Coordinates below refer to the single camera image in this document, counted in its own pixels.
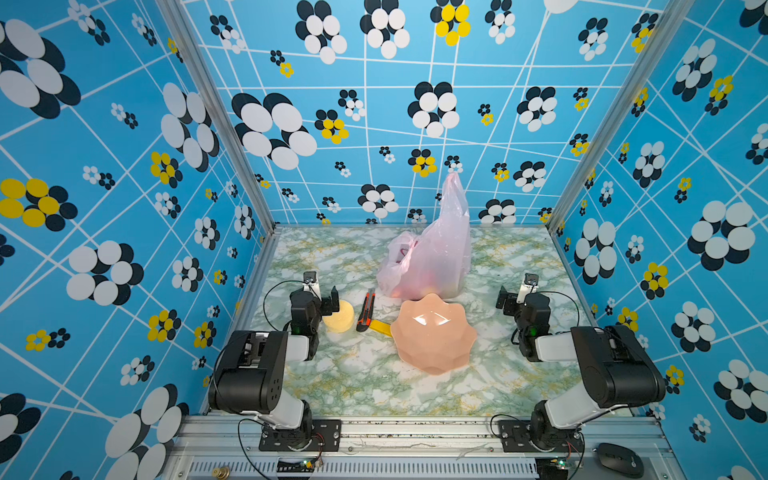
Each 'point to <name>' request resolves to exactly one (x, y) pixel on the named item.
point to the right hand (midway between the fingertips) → (522, 289)
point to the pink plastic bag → (431, 262)
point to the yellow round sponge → (339, 322)
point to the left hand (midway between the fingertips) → (320, 286)
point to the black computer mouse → (621, 460)
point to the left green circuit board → (296, 465)
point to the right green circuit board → (552, 468)
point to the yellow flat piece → (381, 327)
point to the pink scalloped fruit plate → (433, 335)
